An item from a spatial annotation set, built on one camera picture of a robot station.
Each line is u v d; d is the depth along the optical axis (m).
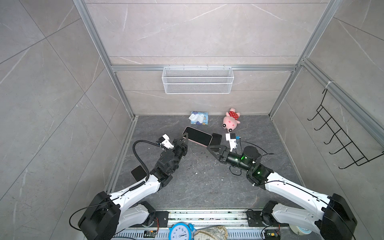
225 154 0.61
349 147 0.59
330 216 0.39
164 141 0.70
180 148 0.67
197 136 0.75
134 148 0.64
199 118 1.11
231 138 0.67
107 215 0.40
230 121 1.07
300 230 0.66
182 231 0.69
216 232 0.67
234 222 0.73
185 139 0.73
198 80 1.01
